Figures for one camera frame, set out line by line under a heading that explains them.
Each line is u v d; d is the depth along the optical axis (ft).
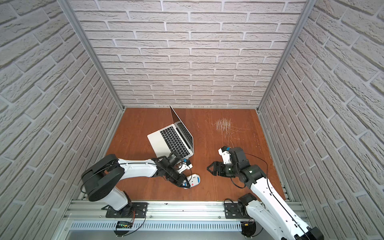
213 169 2.20
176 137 3.30
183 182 2.53
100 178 1.51
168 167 2.28
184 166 2.56
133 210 2.19
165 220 2.35
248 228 2.28
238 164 1.92
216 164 2.20
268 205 1.51
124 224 2.36
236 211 2.40
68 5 2.29
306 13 2.32
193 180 2.58
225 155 2.33
